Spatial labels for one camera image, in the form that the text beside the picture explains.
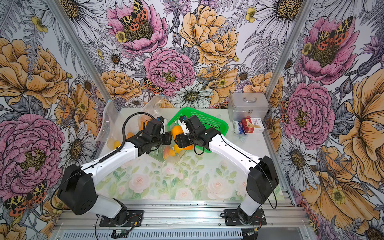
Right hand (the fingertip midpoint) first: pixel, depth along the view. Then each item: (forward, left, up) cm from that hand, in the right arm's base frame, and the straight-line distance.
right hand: (182, 141), depth 81 cm
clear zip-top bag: (+28, +20, -2) cm, 34 cm away
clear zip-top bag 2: (+4, +17, -17) cm, 24 cm away
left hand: (+4, +7, -3) cm, 8 cm away
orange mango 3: (-8, +20, +17) cm, 27 cm away
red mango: (+2, +10, -13) cm, 17 cm away
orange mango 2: (+5, +39, -7) cm, 40 cm away
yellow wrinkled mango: (0, +3, -8) cm, 8 cm away
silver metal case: (+34, -41, -6) cm, 54 cm away
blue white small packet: (+23, -40, -18) cm, 49 cm away
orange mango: (+22, +26, -4) cm, 34 cm away
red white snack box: (+23, -48, -16) cm, 56 cm away
